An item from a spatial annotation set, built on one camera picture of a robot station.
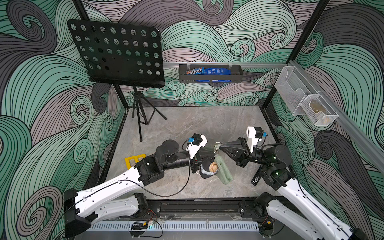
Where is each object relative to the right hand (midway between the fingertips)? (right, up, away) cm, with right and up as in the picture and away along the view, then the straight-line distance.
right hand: (220, 145), depth 55 cm
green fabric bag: (+2, -11, +5) cm, 13 cm away
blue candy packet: (+1, +40, +38) cm, 55 cm away
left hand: (-2, -3, +2) cm, 4 cm away
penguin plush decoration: (-4, -11, +7) cm, 14 cm away
